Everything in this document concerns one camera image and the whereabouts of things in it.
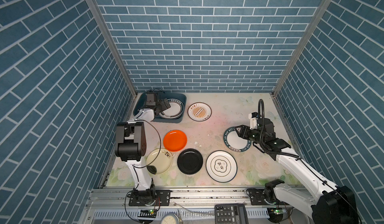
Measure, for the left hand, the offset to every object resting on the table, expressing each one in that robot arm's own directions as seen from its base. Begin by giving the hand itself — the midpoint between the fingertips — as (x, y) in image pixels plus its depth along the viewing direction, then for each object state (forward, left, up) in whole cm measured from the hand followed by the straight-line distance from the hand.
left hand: (163, 103), depth 100 cm
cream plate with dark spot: (-34, -2, -9) cm, 36 cm away
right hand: (-22, -45, +6) cm, 51 cm away
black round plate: (-34, -18, -13) cm, 41 cm away
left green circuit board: (-59, +2, -14) cm, 61 cm away
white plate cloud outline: (-38, -37, -10) cm, 54 cm away
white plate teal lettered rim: (-24, -46, -10) cm, 53 cm away
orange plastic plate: (-22, -9, -10) cm, 26 cm away
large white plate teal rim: (0, -8, -7) cm, 11 cm away
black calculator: (-61, -38, -8) cm, 72 cm away
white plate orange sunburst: (+1, -25, -10) cm, 27 cm away
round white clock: (-62, -10, -7) cm, 63 cm away
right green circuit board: (-60, -61, -11) cm, 87 cm away
